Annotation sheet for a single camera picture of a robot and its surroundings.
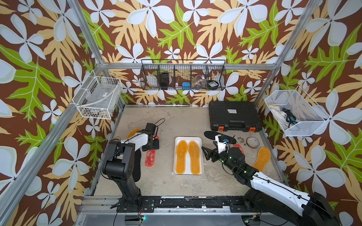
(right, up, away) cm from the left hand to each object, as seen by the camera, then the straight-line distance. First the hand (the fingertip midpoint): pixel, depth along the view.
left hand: (153, 146), depth 98 cm
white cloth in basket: (+76, +21, -19) cm, 81 cm away
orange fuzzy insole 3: (+74, -6, -7) cm, 74 cm away
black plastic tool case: (+61, +22, +10) cm, 66 cm away
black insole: (-8, -13, -13) cm, 20 cm away
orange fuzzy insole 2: (+28, -4, -5) cm, 28 cm away
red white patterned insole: (-1, -7, -7) cm, 9 cm away
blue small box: (+23, +42, -4) cm, 48 cm away
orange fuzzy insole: (+19, -4, -5) cm, 20 cm away
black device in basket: (+7, +47, +4) cm, 48 cm away
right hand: (+34, +4, -18) cm, 39 cm away
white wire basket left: (-28, +32, -18) cm, 46 cm away
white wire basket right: (+85, +22, -19) cm, 90 cm away
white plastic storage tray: (+24, -7, -7) cm, 26 cm away
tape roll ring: (+71, +2, +2) cm, 71 cm away
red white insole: (+61, -1, -2) cm, 61 cm away
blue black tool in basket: (+80, +20, -21) cm, 85 cm away
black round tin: (+41, +43, -2) cm, 60 cm away
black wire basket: (+21, +50, -1) cm, 54 cm away
